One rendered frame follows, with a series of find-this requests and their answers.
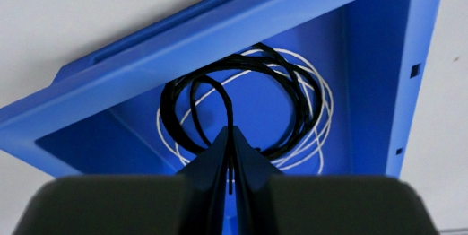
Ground black wire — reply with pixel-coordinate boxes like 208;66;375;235
160;42;323;196

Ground white wire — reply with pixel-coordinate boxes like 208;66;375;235
157;48;334;174

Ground blue crate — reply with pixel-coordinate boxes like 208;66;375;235
0;0;441;178

